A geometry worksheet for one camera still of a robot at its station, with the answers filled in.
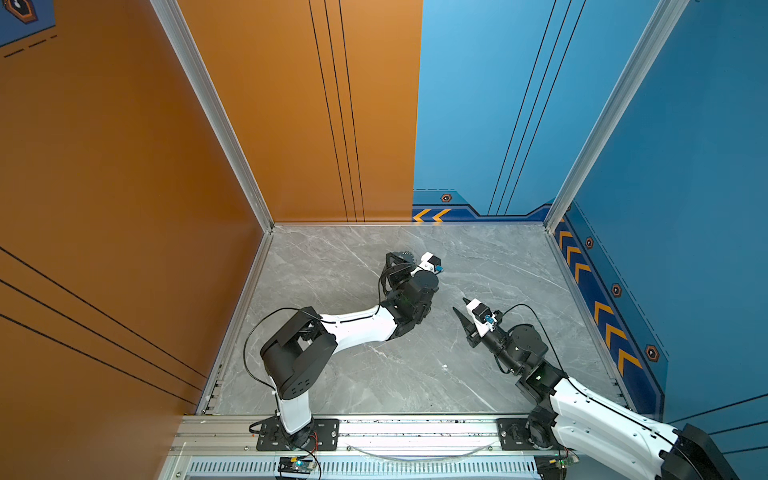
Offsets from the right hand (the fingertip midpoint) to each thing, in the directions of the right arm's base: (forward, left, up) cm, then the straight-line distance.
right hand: (459, 303), depth 76 cm
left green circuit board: (-32, +39, -19) cm, 54 cm away
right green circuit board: (-32, -23, -19) cm, 43 cm away
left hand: (+13, +19, +4) cm, 23 cm away
